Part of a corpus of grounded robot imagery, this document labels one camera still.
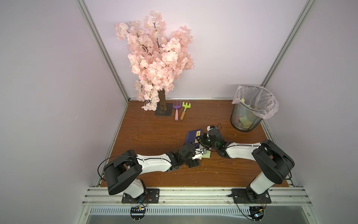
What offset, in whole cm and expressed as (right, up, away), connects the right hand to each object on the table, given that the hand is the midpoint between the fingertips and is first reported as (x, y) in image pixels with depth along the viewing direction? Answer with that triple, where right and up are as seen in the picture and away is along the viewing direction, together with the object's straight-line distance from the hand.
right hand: (196, 133), depth 89 cm
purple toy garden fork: (-14, +18, +24) cm, 33 cm away
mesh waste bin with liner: (+43, +20, +11) cm, 49 cm away
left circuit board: (-33, -39, -17) cm, 54 cm away
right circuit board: (+30, -38, -19) cm, 52 cm away
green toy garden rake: (-7, +19, +25) cm, 32 cm away
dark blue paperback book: (-3, -4, +5) cm, 7 cm away
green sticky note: (+7, -13, -3) cm, 15 cm away
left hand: (0, -10, -4) cm, 11 cm away
